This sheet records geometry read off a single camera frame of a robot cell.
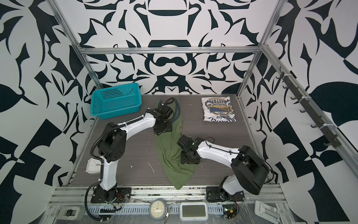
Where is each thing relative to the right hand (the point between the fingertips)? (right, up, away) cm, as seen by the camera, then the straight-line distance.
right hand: (185, 161), depth 84 cm
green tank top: (-10, +4, +3) cm, 12 cm away
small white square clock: (-53, -2, -3) cm, 53 cm away
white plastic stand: (+39, -19, -16) cm, 46 cm away
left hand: (-11, +19, +10) cm, 24 cm away
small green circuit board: (+22, -20, -13) cm, 32 cm away
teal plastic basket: (-55, +38, +31) cm, 74 cm away
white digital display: (+3, -18, -17) cm, 25 cm away
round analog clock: (-14, -17, -17) cm, 28 cm away
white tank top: (+26, +31, +24) cm, 47 cm away
